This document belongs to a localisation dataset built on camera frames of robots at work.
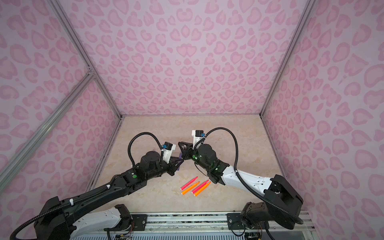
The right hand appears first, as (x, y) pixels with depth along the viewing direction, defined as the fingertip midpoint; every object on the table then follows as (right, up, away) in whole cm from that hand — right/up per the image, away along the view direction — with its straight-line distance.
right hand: (178, 144), depth 73 cm
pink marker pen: (+5, -24, +13) cm, 27 cm away
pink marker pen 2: (+7, -27, +9) cm, 30 cm away
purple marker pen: (+1, -6, +2) cm, 6 cm away
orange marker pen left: (+2, -28, +9) cm, 29 cm away
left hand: (+2, -7, +2) cm, 7 cm away
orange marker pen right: (+9, -28, +9) cm, 31 cm away
